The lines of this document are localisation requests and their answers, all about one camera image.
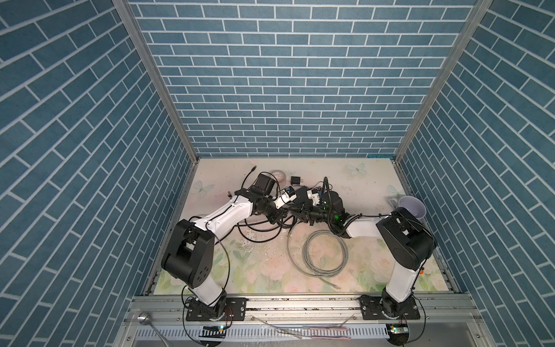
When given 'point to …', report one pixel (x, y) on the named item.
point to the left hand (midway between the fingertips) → (284, 212)
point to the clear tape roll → (280, 176)
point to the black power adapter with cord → (295, 181)
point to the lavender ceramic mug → (410, 204)
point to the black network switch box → (302, 202)
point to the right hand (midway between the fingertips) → (288, 207)
